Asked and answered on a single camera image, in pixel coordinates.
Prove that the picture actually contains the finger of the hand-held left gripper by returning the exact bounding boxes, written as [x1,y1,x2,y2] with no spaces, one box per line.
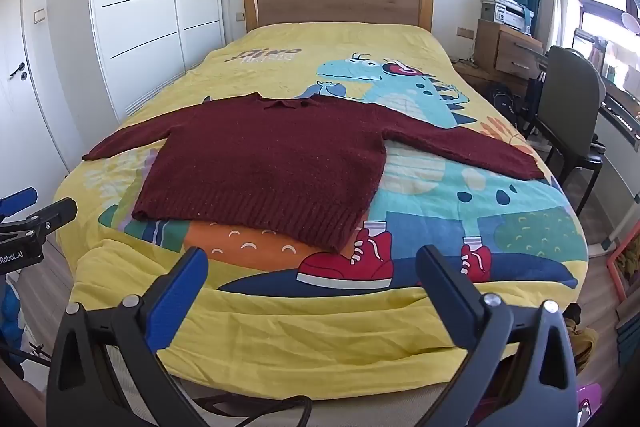
[0,198,79,242]
[0,187,39,214]

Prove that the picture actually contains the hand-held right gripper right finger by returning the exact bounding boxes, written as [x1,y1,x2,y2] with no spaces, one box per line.
[407,244,593,427]

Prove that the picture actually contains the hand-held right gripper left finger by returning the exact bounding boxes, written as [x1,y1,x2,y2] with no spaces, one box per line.
[46,247,211,427]

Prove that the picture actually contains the maroon knitted sweater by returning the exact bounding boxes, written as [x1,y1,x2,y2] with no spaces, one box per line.
[81,92,547,254]

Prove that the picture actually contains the blue cloth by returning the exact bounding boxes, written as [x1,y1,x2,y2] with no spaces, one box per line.
[0,277,26,363]

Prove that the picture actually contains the white door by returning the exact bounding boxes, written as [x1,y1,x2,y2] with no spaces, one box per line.
[0,0,83,188]

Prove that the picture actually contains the yellow dinosaur printed blanket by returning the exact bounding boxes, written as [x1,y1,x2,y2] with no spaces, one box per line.
[52,23,588,388]

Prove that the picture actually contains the brown slipper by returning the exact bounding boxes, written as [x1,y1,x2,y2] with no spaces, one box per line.
[567,326,599,370]

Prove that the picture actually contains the pink box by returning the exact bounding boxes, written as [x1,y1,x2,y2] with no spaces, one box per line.
[575,382,604,427]

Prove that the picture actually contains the black bag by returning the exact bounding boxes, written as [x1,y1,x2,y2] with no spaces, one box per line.
[490,82,527,124]

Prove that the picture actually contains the grey black chair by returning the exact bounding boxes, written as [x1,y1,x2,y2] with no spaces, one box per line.
[522,46,608,215]

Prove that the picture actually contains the white wardrobe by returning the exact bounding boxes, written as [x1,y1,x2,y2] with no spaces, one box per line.
[89,0,226,120]

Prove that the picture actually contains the white desk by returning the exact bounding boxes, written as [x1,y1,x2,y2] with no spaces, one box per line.
[597,72,640,152]

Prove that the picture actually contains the wooden nightstand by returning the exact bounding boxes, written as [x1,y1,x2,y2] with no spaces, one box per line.
[475,19,546,80]

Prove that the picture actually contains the white printer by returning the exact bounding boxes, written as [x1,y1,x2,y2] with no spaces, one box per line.
[480,0,535,32]

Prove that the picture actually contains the wooden headboard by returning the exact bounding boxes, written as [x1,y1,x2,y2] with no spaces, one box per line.
[242,0,435,32]

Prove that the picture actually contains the black cable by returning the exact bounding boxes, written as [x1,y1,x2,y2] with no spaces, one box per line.
[192,396,313,427]

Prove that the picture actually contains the orange frame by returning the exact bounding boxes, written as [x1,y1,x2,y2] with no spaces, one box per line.
[604,234,640,304]

